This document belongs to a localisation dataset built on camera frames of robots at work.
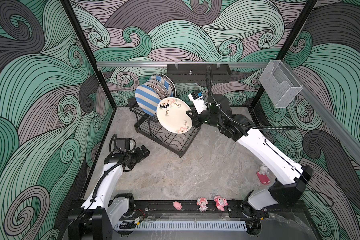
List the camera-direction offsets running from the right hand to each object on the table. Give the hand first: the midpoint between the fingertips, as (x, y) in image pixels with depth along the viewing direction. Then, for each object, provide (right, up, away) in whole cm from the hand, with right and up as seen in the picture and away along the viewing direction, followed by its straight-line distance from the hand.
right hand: (187, 110), depth 67 cm
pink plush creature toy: (+17, -46, +5) cm, 49 cm away
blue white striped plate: (-21, +8, +16) cm, 28 cm away
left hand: (-23, -24, +16) cm, 37 cm away
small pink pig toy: (-4, -48, +6) cm, 48 cm away
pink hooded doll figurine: (+8, -46, +6) cm, 47 cm away
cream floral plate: (-7, -3, +5) cm, 9 cm away
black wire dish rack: (-21, -9, +21) cm, 31 cm away
